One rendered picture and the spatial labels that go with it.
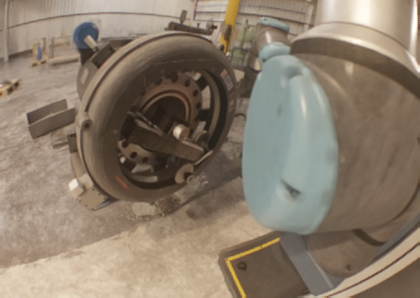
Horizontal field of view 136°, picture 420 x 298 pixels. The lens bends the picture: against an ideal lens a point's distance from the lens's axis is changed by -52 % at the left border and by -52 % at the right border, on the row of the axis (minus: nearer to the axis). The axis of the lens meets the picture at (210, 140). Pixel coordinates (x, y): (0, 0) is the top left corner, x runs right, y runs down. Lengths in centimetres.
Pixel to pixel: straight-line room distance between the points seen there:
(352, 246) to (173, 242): 91
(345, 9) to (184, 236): 109
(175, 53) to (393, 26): 50
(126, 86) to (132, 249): 84
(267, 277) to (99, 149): 73
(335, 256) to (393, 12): 32
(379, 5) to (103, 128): 55
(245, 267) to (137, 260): 57
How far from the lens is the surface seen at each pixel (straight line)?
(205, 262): 103
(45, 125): 217
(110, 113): 49
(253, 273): 73
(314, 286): 38
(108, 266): 105
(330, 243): 33
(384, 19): 16
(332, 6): 17
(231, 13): 432
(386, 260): 49
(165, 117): 53
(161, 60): 51
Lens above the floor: 98
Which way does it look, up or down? 33 degrees down
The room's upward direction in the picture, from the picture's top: 13 degrees clockwise
